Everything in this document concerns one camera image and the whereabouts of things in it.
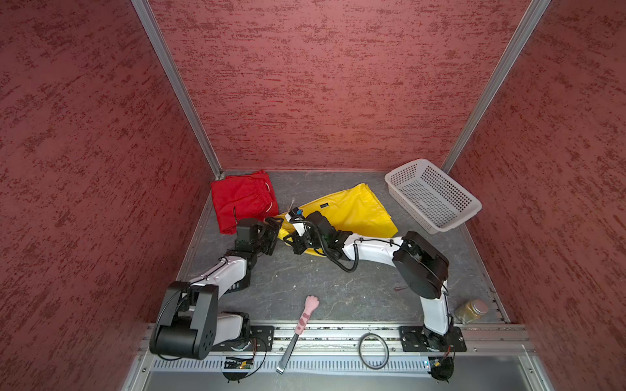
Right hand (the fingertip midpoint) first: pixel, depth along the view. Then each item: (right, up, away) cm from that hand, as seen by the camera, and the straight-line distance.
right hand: (284, 243), depth 85 cm
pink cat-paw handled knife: (+10, -19, -6) cm, 22 cm away
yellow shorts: (+29, +10, +19) cm, 36 cm away
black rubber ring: (+25, -30, -14) cm, 42 cm away
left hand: (-1, +3, +5) cm, 6 cm away
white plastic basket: (+65, +16, +25) cm, 72 cm away
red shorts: (-21, +17, +22) cm, 35 cm away
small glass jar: (+59, -19, -11) cm, 63 cm away
